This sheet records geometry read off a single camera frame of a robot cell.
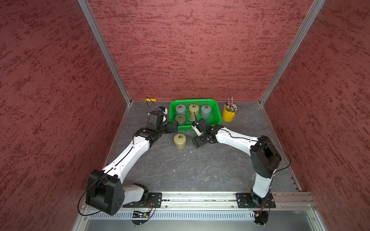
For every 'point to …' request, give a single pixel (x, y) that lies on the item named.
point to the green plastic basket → (215, 116)
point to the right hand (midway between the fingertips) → (200, 141)
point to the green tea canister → (180, 119)
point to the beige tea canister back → (193, 108)
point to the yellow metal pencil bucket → (227, 115)
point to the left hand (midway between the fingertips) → (170, 126)
